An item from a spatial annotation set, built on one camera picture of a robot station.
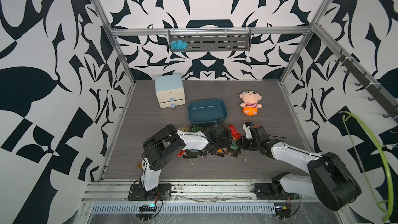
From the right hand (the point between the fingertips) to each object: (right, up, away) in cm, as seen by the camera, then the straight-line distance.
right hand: (235, 139), depth 90 cm
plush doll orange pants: (+12, +19, +9) cm, 24 cm away
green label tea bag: (-22, +5, +4) cm, 23 cm away
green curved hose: (+40, -12, -40) cm, 58 cm away
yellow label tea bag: (-29, +5, +4) cm, 30 cm away
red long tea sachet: (0, +3, +1) cm, 3 cm away
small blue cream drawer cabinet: (-38, +28, +6) cm, 48 cm away
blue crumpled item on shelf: (-32, +54, +1) cm, 63 cm away
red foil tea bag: (-30, -5, -7) cm, 31 cm away
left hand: (-2, +1, -2) cm, 3 cm away
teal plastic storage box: (-16, +15, +12) cm, 25 cm away
